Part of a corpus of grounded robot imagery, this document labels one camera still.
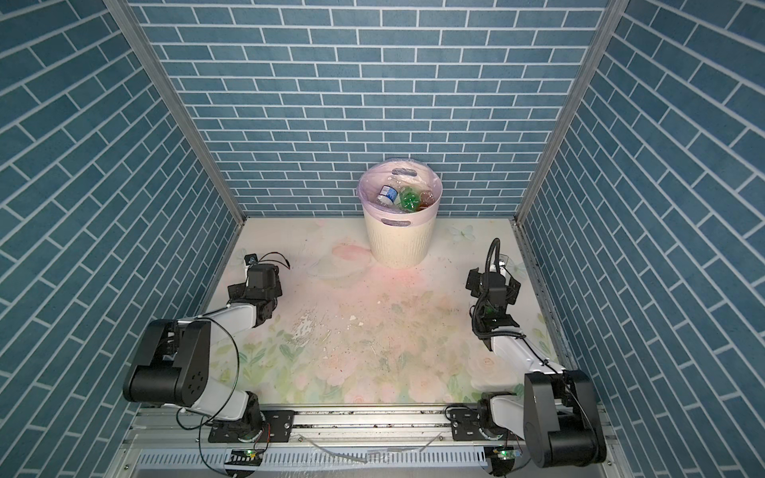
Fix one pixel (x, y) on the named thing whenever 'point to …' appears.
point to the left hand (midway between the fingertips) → (255, 282)
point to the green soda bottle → (408, 199)
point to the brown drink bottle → (426, 198)
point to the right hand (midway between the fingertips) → (493, 269)
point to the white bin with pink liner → (398, 240)
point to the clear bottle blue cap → (387, 194)
